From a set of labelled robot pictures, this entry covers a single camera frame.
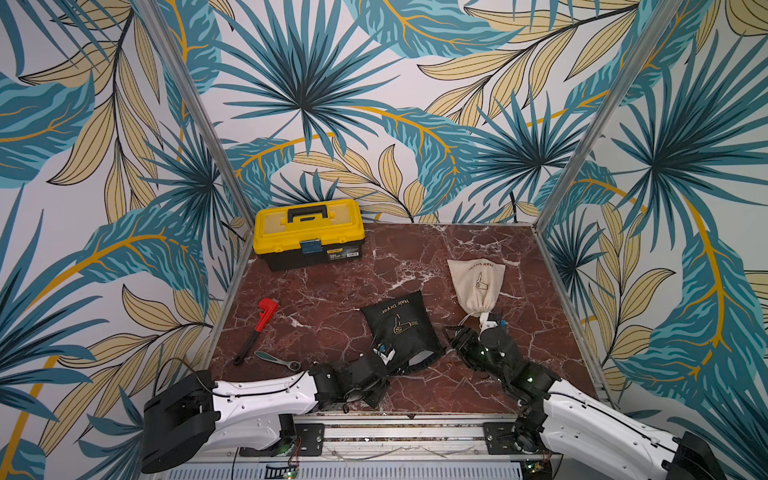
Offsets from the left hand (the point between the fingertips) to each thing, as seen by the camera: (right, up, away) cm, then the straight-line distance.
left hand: (381, 388), depth 79 cm
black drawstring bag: (+6, +16, +7) cm, 18 cm away
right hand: (+17, +14, +1) cm, 22 cm away
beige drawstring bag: (+30, +26, +16) cm, 43 cm away
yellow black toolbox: (-26, +42, +16) cm, 52 cm away
